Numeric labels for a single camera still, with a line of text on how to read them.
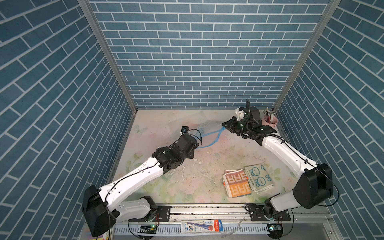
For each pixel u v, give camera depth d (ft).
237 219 2.42
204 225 2.28
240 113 2.51
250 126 2.07
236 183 2.66
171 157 1.72
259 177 2.77
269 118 3.23
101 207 1.24
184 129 2.16
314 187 1.36
